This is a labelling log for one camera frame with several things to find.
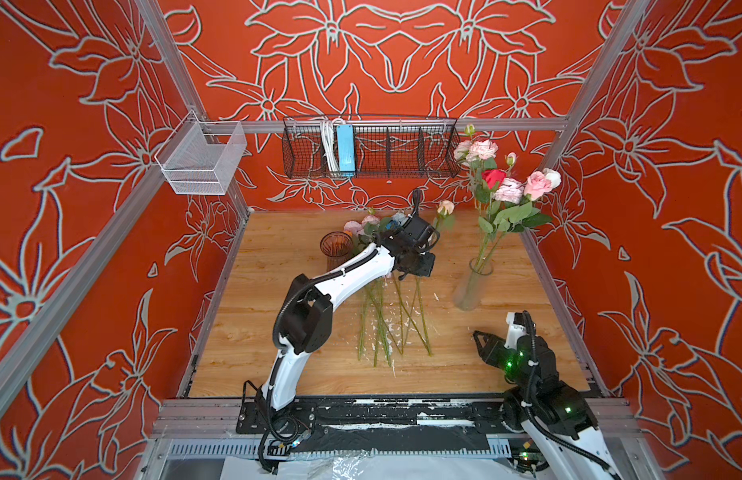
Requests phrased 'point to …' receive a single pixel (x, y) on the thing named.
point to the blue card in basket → (346, 151)
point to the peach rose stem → (445, 208)
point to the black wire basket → (412, 147)
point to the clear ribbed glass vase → (468, 295)
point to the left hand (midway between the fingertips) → (428, 264)
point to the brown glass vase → (336, 247)
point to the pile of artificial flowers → (385, 301)
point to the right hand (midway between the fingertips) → (474, 334)
